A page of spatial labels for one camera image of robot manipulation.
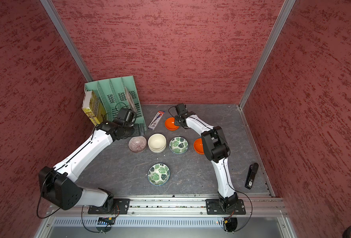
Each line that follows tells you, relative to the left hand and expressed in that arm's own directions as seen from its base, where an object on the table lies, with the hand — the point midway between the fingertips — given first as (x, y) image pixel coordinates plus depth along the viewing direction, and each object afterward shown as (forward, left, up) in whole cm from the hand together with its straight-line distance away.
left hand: (135, 133), depth 82 cm
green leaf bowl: (+3, -24, -17) cm, 30 cm away
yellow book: (+15, +28, +5) cm, 32 cm away
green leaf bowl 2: (-17, -13, -16) cm, 27 cm away
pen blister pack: (+23, -7, -17) cm, 30 cm away
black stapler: (-16, -67, -15) cm, 71 cm away
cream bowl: (-1, -11, -14) cm, 18 cm away
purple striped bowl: (+2, +3, -15) cm, 16 cm away
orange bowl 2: (0, -37, -15) cm, 40 cm away
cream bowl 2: (+4, -10, -11) cm, 16 cm away
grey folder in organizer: (+29, +11, -4) cm, 31 cm away
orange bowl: (+17, -18, -14) cm, 28 cm away
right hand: (+18, -25, -13) cm, 34 cm away
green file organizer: (+39, +24, -4) cm, 46 cm away
